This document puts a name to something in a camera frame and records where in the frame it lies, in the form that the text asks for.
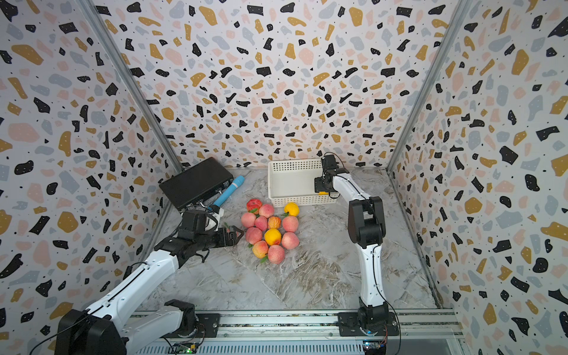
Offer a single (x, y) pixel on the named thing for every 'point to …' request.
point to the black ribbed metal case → (199, 183)
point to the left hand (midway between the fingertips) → (236, 233)
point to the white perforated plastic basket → (291, 183)
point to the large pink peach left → (248, 220)
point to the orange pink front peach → (259, 249)
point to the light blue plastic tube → (232, 187)
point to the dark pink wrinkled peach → (262, 222)
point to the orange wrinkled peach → (274, 222)
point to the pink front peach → (276, 254)
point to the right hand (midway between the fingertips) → (325, 185)
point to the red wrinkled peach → (254, 205)
